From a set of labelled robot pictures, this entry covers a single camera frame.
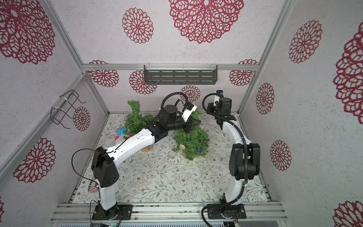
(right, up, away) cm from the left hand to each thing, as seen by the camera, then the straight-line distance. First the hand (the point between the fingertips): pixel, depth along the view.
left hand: (198, 120), depth 75 cm
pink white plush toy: (-52, -8, +25) cm, 59 cm away
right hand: (+9, +13, +15) cm, 22 cm away
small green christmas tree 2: (-1, -12, +2) cm, 12 cm away
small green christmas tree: (-33, 0, +2) cm, 34 cm away
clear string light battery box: (-16, -22, +22) cm, 35 cm away
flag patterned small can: (-59, -38, +5) cm, 70 cm away
